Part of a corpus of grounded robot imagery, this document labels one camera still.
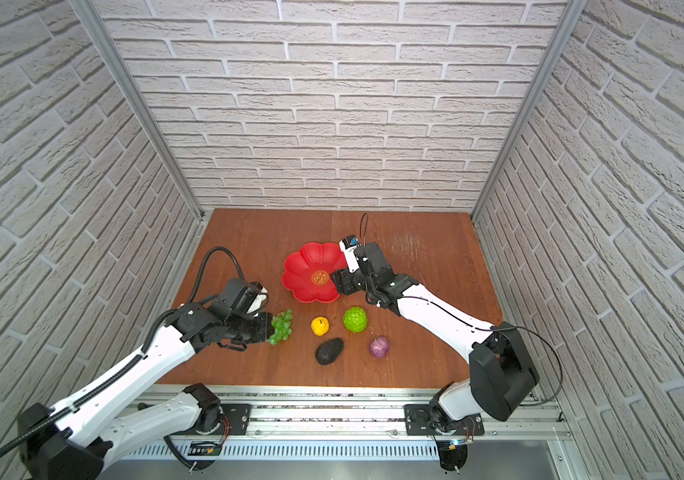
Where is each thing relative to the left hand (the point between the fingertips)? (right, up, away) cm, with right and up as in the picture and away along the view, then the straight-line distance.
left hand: (279, 327), depth 76 cm
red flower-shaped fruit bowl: (+4, +12, +26) cm, 29 cm away
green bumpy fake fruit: (+20, 0, +9) cm, 22 cm away
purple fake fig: (+27, -7, +6) cm, 28 cm away
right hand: (+16, +15, +7) cm, 23 cm away
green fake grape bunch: (0, -1, +5) cm, 5 cm away
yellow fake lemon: (+9, -2, +10) cm, 14 cm away
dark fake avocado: (+13, -8, +5) cm, 16 cm away
